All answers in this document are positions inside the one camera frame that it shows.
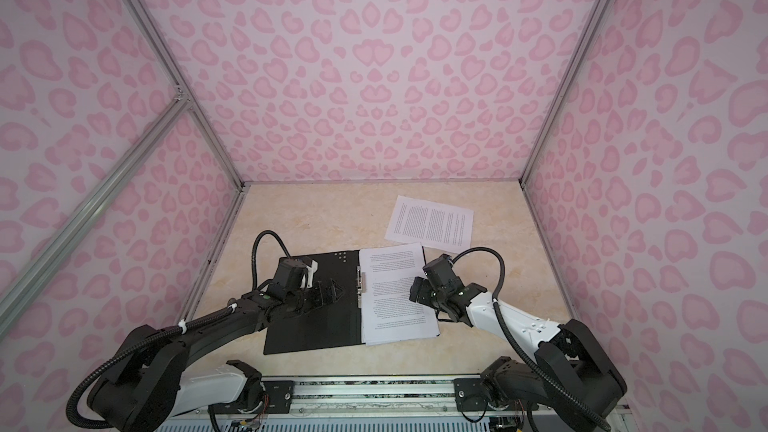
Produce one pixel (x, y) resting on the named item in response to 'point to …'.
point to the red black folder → (335, 323)
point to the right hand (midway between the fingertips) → (421, 292)
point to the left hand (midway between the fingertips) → (336, 292)
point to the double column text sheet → (431, 224)
